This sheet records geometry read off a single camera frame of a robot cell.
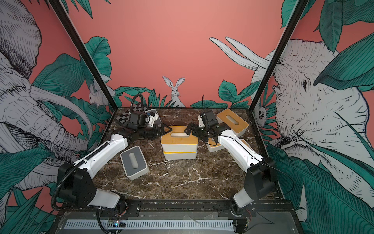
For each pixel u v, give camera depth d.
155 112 1.12
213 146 0.93
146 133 0.70
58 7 0.69
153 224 0.70
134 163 0.90
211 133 0.59
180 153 0.86
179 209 0.75
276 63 0.90
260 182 0.43
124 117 1.10
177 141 0.81
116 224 0.70
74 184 0.41
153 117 0.76
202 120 0.68
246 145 0.51
